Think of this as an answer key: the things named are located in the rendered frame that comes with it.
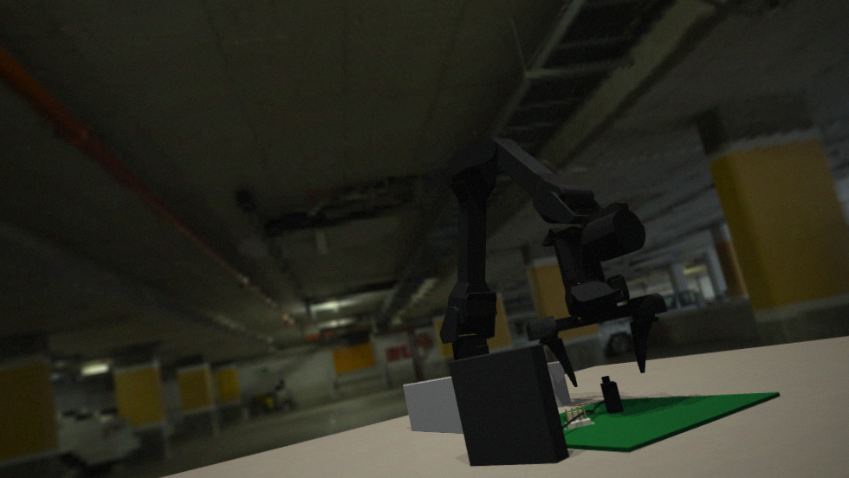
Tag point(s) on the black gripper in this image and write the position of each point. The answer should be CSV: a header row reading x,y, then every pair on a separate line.
x,y
642,309

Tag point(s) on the green circuit board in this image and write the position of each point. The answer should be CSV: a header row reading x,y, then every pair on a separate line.
x,y
645,421

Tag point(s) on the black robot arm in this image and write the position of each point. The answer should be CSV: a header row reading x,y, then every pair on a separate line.
x,y
605,233

